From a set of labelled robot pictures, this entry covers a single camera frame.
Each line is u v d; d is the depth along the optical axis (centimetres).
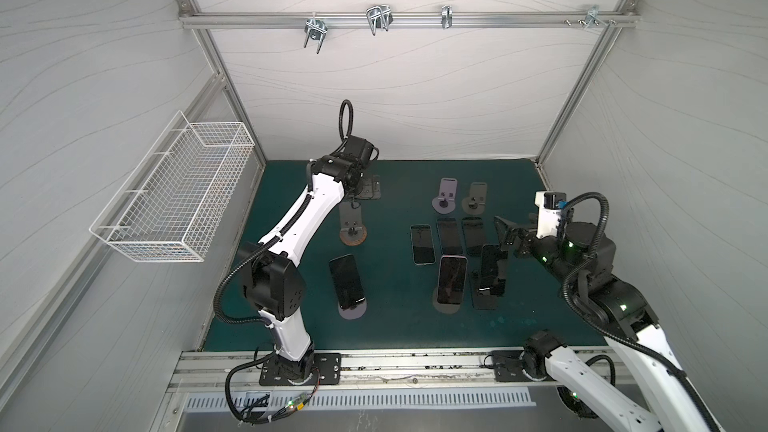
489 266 94
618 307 43
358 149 65
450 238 99
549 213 55
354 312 82
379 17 77
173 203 69
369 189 75
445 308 83
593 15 76
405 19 78
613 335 41
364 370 75
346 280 78
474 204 104
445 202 107
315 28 79
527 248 58
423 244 96
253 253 44
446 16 78
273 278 45
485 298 86
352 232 98
